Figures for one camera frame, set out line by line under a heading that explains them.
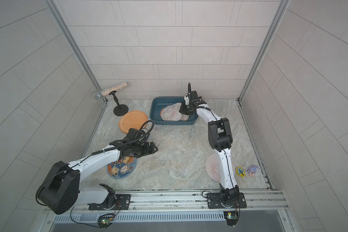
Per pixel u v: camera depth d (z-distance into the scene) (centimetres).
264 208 69
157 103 112
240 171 80
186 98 95
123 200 71
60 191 40
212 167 83
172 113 105
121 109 109
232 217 68
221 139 60
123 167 82
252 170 78
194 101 82
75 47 85
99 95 88
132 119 105
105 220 64
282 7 71
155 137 94
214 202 71
